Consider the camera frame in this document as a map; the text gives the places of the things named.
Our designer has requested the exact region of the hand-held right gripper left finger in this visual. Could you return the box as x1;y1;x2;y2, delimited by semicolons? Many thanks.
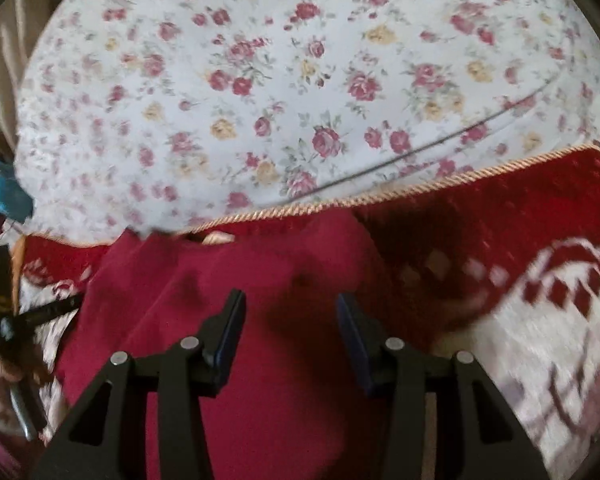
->
30;288;247;480

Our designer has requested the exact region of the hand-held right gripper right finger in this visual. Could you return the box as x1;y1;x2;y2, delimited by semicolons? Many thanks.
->
334;292;551;480

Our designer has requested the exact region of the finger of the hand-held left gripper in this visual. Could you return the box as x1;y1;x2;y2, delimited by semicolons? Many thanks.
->
0;245;15;317
19;292;84;327

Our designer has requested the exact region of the dark red knit garment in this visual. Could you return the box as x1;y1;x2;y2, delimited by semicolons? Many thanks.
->
55;212;442;480

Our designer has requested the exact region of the person's left hand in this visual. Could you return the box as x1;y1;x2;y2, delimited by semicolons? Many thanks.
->
0;352;48;433

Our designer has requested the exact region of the blue plastic bag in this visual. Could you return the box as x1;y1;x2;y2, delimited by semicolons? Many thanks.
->
0;175;34;222

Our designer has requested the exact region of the red and white plush blanket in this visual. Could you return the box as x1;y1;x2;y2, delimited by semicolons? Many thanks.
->
0;142;600;480

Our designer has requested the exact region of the beige curtain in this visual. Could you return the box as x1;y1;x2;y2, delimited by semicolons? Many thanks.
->
0;0;57;147

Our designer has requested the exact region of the white floral quilt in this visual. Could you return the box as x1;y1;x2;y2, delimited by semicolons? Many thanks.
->
14;0;600;237

